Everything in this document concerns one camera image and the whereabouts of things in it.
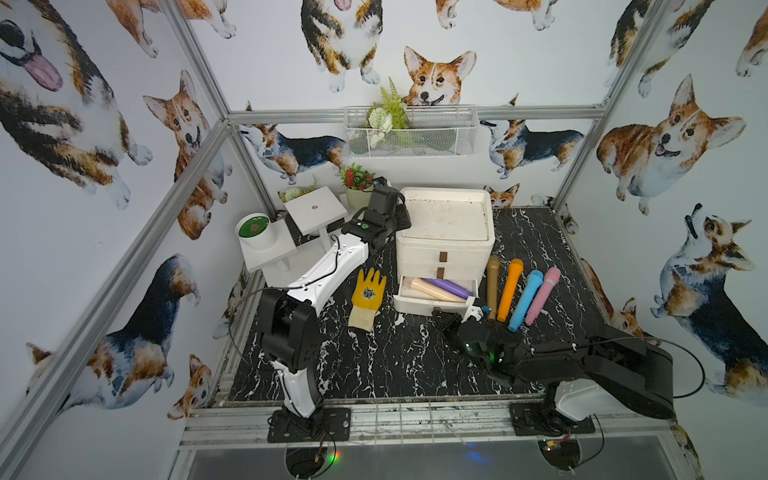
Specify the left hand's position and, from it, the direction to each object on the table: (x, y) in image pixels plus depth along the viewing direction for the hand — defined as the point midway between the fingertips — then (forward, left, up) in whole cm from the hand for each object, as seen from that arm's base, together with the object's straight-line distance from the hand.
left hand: (411, 212), depth 87 cm
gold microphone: (-11, -27, -22) cm, 36 cm away
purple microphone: (-13, -13, -21) cm, 28 cm away
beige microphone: (-13, -5, -22) cm, 26 cm away
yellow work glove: (-15, +14, -23) cm, 32 cm away
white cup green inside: (-5, +44, -2) cm, 44 cm away
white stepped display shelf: (+4, +29, -3) cm, 30 cm away
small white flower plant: (+20, +41, -10) cm, 47 cm away
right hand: (-25, -3, -13) cm, 29 cm away
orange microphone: (-8, -35, -23) cm, 42 cm away
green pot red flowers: (+12, +16, +1) cm, 20 cm away
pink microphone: (-11, -45, -22) cm, 51 cm away
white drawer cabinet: (-5, -11, -2) cm, 13 cm away
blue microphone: (-12, -39, -22) cm, 47 cm away
